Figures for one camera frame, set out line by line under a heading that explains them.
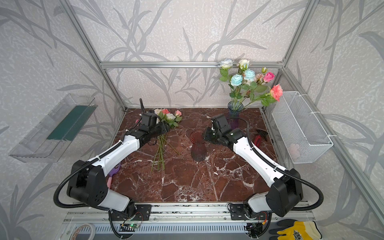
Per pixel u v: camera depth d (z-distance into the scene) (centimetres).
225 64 84
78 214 74
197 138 83
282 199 40
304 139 60
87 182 43
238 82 82
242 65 80
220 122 60
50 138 64
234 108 97
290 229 67
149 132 67
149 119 66
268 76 77
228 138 55
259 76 83
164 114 112
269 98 76
